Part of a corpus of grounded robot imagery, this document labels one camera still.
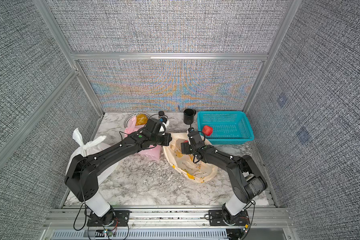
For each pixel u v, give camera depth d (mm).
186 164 917
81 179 434
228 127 1104
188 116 1121
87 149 814
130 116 1133
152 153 879
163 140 747
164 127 675
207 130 1011
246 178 468
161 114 1068
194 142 715
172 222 731
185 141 886
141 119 1060
